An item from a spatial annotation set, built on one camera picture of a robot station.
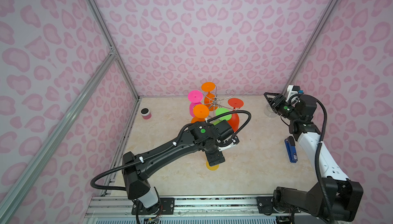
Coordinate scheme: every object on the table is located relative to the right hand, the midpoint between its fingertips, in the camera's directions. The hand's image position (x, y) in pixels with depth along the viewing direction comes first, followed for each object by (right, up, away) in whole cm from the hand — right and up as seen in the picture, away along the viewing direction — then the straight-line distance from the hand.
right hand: (267, 94), depth 74 cm
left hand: (-25, -26, -4) cm, 36 cm away
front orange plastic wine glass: (-32, -8, -4) cm, 34 cm away
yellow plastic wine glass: (-25, -40, +12) cm, 49 cm away
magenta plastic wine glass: (-35, -1, +1) cm, 35 cm away
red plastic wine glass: (-16, -4, -2) cm, 16 cm away
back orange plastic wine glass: (-28, -2, +2) cm, 28 cm away
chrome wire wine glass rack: (-9, +7, +47) cm, 48 cm away
